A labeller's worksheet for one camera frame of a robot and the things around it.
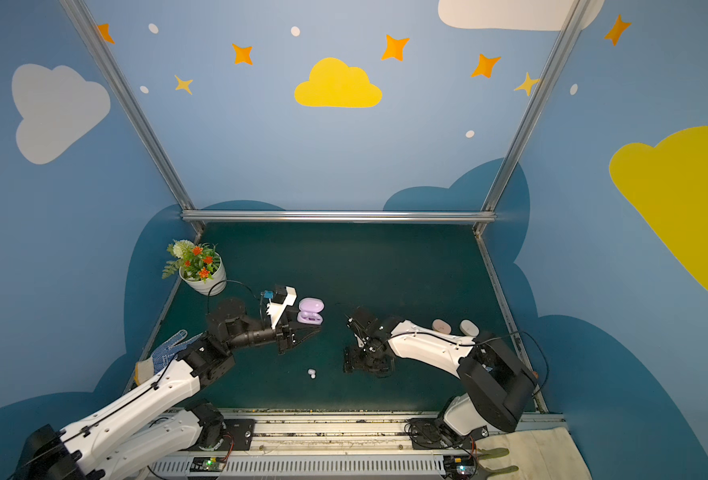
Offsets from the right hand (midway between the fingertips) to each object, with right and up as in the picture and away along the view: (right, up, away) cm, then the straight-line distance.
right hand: (356, 367), depth 83 cm
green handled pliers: (+30, -20, -14) cm, 38 cm away
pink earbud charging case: (+27, +9, +10) cm, 30 cm away
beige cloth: (+45, -17, -11) cm, 49 cm away
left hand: (-9, +16, -15) cm, 23 cm away
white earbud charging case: (+36, +9, +9) cm, 38 cm away
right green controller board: (+25, -20, -12) cm, 34 cm away
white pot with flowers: (-48, +28, +8) cm, 56 cm away
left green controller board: (-36, -19, -12) cm, 42 cm away
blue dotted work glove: (-60, -1, +1) cm, 60 cm away
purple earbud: (-13, -2, +1) cm, 13 cm away
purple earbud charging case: (-11, +19, -15) cm, 27 cm away
